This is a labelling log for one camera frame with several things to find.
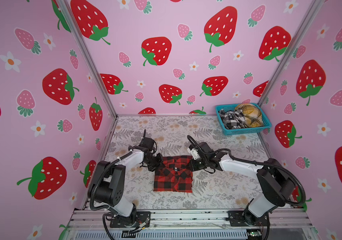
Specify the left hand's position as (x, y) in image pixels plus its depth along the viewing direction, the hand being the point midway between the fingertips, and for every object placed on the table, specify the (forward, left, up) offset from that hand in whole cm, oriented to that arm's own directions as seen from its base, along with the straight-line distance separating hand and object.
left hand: (165, 165), depth 89 cm
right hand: (-2, -12, +2) cm, 12 cm away
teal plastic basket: (+30, -71, +5) cm, 77 cm away
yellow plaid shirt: (+38, -62, +7) cm, 73 cm away
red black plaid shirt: (-7, -6, +1) cm, 9 cm away
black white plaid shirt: (+32, -46, +6) cm, 57 cm away
